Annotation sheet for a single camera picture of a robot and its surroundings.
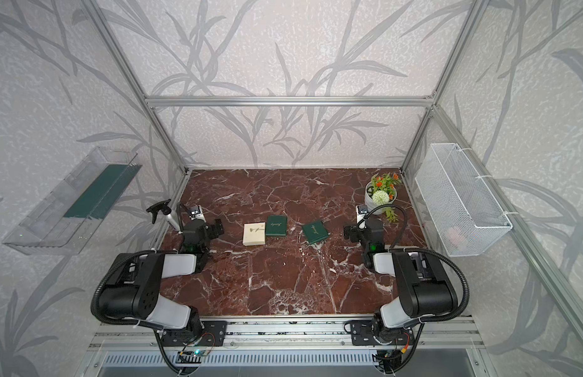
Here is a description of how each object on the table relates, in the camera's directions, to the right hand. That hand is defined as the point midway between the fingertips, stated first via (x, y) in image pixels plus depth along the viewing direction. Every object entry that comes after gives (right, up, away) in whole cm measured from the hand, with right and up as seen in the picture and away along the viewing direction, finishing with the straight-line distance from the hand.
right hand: (358, 218), depth 95 cm
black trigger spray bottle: (-75, +4, -6) cm, 76 cm away
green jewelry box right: (-18, -5, -1) cm, 19 cm away
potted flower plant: (+9, +11, -2) cm, 15 cm away
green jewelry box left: (-34, -3, +1) cm, 34 cm away
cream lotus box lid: (-43, -6, -1) cm, 43 cm away
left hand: (-62, 0, -2) cm, 62 cm away
